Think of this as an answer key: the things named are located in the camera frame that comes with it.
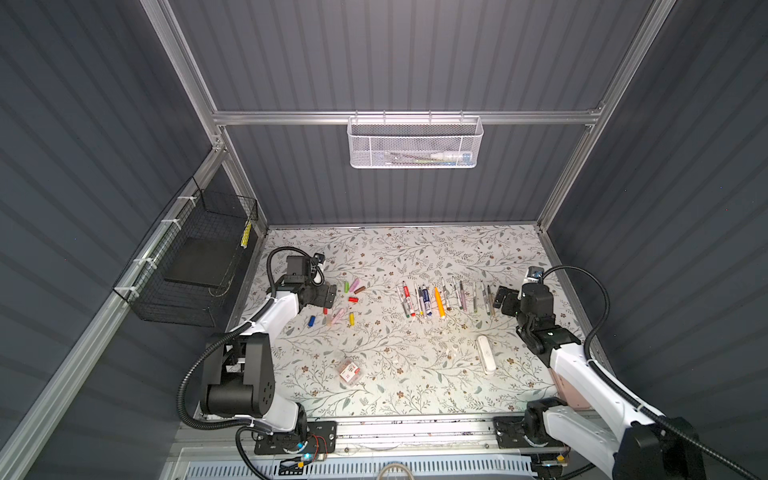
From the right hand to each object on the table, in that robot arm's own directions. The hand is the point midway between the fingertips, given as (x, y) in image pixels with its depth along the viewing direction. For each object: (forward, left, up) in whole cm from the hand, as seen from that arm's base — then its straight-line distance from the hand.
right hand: (520, 292), depth 84 cm
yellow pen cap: (-2, +50, -12) cm, 51 cm away
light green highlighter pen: (+7, +9, -13) cm, 18 cm away
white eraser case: (-14, +10, -11) cm, 20 cm away
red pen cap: (+6, +50, -13) cm, 52 cm away
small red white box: (-19, +49, -11) cm, 54 cm away
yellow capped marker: (+5, +28, -13) cm, 31 cm away
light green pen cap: (+10, +53, -12) cm, 55 cm away
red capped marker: (+7, +32, -12) cm, 35 cm away
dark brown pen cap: (+10, +49, -13) cm, 51 cm away
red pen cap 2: (+1, +59, -12) cm, 60 cm away
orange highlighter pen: (+5, +21, -14) cm, 26 cm away
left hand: (+5, +61, -5) cm, 62 cm away
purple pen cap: (+11, +50, -12) cm, 53 cm away
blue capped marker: (+5, +26, -13) cm, 29 cm away
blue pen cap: (-3, +63, -12) cm, 64 cm away
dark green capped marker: (+5, +6, -14) cm, 16 cm away
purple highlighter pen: (+6, +13, -13) cm, 20 cm away
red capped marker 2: (+1, +30, -13) cm, 33 cm away
